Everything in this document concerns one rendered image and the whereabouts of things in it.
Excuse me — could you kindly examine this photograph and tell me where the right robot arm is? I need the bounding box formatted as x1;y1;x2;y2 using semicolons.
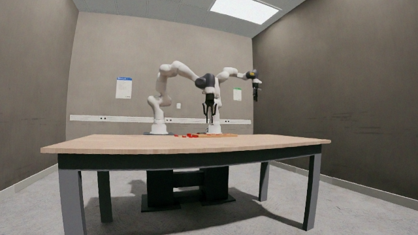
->
147;61;216;134

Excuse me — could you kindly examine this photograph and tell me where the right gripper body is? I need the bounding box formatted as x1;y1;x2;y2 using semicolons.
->
205;93;215;106

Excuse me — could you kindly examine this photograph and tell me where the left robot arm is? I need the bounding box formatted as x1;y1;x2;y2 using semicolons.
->
205;67;262;134

